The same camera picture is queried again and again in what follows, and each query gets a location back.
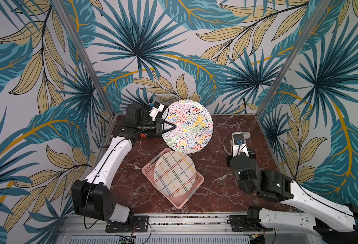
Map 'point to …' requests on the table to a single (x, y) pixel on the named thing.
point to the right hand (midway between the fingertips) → (235, 143)
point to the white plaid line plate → (174, 173)
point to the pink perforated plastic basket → (178, 202)
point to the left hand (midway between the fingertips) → (174, 128)
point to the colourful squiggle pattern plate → (194, 126)
